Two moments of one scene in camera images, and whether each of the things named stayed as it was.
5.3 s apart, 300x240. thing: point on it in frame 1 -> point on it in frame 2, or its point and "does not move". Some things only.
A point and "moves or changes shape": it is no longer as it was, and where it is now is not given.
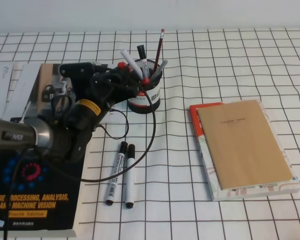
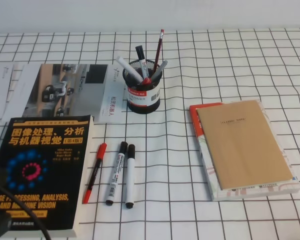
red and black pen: (121, 65) moves or changes shape
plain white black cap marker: (130, 190) does not move
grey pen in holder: (155, 75) does not move
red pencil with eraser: (161, 37) does not move
